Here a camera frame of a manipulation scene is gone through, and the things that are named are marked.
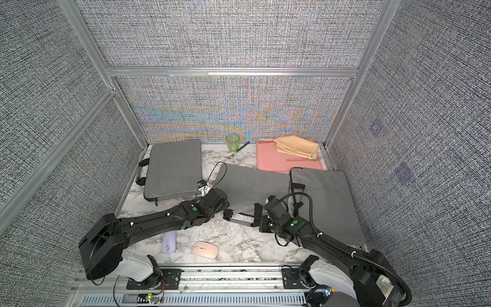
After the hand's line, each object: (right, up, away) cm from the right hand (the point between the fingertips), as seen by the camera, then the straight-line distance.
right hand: (260, 218), depth 84 cm
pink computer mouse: (-23, -12, -4) cm, 26 cm away
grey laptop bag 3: (+32, +7, +8) cm, 33 cm away
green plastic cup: (-14, +36, +26) cm, 47 cm away
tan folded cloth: (+26, +34, +33) cm, 54 cm away
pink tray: (+8, +26, +28) cm, 39 cm away
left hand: (-15, +8, +2) cm, 17 cm away
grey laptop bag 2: (-6, +12, +15) cm, 20 cm away
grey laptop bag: (-46, +21, +20) cm, 54 cm away
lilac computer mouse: (-38, -9, -4) cm, 40 cm away
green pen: (-7, +35, +36) cm, 51 cm away
